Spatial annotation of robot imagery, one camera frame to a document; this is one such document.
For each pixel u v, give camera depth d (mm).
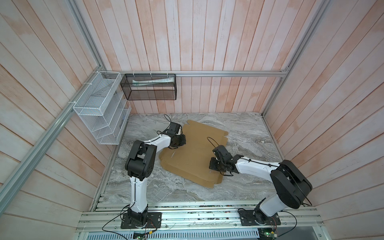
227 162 684
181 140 918
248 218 729
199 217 752
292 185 472
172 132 816
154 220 733
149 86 1038
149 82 900
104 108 674
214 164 814
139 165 538
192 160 928
